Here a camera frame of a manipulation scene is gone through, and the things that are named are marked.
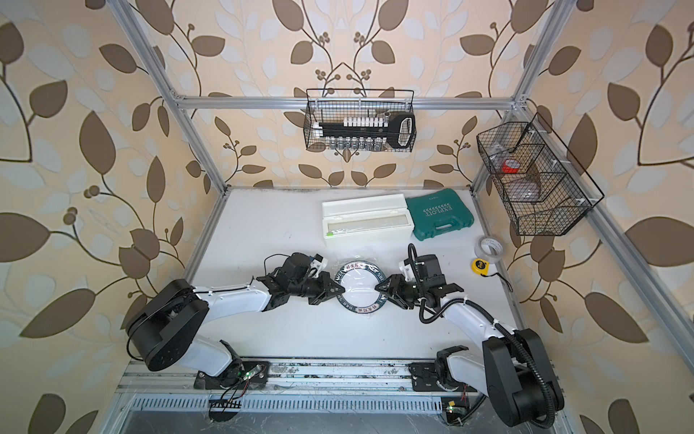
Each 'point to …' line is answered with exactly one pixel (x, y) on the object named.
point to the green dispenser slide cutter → (329, 234)
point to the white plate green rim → (360, 279)
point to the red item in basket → (511, 165)
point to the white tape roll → (489, 248)
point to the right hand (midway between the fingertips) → (380, 292)
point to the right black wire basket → (545, 188)
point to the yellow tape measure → (480, 267)
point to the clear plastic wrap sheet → (360, 279)
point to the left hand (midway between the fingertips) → (343, 287)
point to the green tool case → (436, 212)
